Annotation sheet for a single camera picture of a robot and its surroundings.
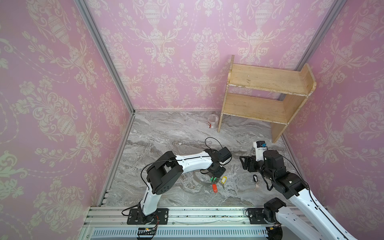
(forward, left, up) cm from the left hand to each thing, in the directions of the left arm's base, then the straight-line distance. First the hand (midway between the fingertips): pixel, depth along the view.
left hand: (218, 173), depth 87 cm
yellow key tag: (-3, -3, -2) cm, 4 cm away
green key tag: (-3, +2, +1) cm, 4 cm away
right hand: (+3, -13, +16) cm, 20 cm away
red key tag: (-7, +3, -1) cm, 8 cm away
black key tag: (-2, -21, 0) cm, 21 cm away
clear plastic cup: (+41, +1, +1) cm, 41 cm away
